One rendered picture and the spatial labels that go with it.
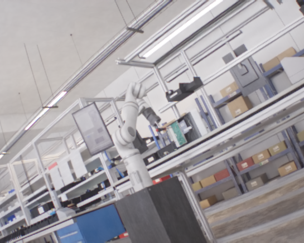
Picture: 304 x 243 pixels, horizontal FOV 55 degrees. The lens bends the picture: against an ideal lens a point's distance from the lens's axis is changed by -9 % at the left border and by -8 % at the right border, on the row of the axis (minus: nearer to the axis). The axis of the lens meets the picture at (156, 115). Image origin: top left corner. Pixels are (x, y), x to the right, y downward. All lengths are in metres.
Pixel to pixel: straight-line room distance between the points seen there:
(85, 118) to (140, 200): 2.06
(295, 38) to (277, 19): 0.52
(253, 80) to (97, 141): 1.94
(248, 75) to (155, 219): 2.74
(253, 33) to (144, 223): 5.27
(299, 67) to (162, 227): 1.02
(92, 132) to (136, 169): 1.88
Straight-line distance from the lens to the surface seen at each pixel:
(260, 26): 6.31
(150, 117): 2.12
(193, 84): 2.60
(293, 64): 1.67
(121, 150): 1.57
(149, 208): 1.43
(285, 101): 1.67
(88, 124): 3.38
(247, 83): 3.88
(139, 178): 1.52
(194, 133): 2.11
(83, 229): 3.25
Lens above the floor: 0.80
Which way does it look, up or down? 13 degrees up
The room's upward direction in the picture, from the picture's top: 24 degrees counter-clockwise
